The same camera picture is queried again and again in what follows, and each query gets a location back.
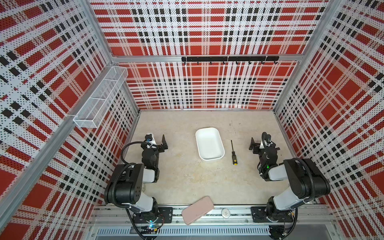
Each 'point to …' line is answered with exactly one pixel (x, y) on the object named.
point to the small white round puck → (225, 213)
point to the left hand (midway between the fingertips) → (156, 138)
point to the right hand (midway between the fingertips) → (260, 139)
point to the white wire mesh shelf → (93, 110)
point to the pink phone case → (197, 210)
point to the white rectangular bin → (210, 144)
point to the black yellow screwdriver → (234, 156)
